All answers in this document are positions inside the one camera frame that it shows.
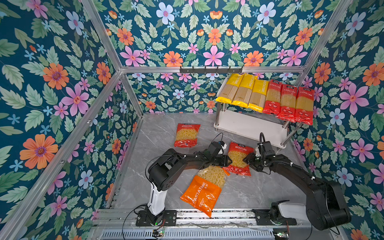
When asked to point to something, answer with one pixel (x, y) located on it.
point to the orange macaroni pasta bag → (204, 191)
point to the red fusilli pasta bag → (187, 135)
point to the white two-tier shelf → (256, 126)
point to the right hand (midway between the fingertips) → (245, 160)
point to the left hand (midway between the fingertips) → (233, 159)
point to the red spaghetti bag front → (273, 97)
